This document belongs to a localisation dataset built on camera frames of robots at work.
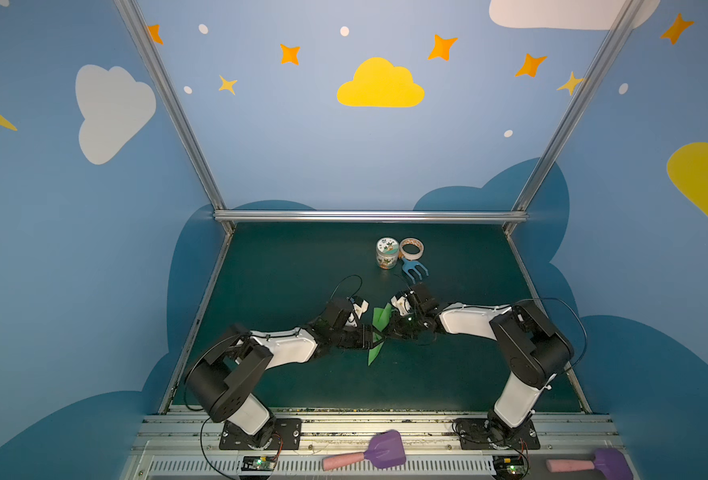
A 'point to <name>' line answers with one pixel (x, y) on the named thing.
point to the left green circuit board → (258, 463)
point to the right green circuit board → (509, 467)
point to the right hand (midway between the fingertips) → (381, 330)
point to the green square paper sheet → (380, 318)
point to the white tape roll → (411, 241)
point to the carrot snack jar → (387, 249)
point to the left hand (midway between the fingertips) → (381, 340)
